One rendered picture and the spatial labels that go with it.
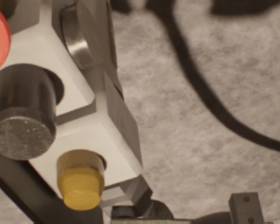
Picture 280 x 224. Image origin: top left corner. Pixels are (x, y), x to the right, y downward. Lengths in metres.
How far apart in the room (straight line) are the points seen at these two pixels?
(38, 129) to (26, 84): 0.03
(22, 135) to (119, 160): 0.12
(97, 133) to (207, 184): 0.88
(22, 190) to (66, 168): 0.04
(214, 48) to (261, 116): 0.21
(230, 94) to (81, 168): 0.69
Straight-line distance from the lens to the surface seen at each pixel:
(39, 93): 0.40
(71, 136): 0.47
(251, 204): 0.55
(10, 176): 0.47
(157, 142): 1.20
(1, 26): 0.34
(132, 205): 0.56
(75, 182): 0.47
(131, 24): 1.00
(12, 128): 0.40
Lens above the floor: 0.77
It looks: 43 degrees down
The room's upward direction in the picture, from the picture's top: 172 degrees clockwise
